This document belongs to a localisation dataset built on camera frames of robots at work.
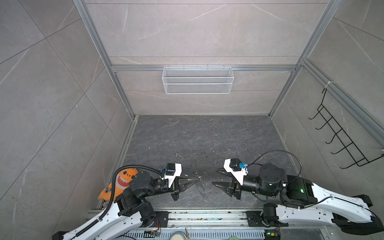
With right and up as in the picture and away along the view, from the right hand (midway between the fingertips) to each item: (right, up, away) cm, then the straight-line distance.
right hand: (215, 175), depth 54 cm
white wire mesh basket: (-6, +50, +47) cm, 69 cm away
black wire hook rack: (+60, +16, +14) cm, 63 cm away
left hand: (-6, 0, -1) cm, 6 cm away
